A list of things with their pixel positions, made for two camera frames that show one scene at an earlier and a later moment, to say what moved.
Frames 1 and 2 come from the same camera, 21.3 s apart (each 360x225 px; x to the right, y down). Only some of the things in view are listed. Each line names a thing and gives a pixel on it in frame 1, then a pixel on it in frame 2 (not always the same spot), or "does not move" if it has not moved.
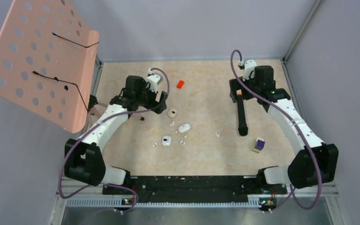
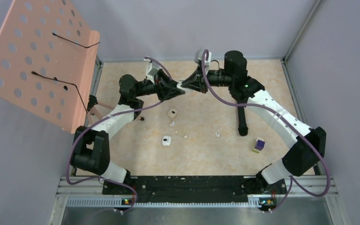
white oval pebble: [184, 128] -> [179, 86]
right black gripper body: [250, 82] -> [218, 78]
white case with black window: [166, 141] does not move
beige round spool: [172, 112] does not move
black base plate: [184, 189] does not move
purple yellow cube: [259, 145] does not move
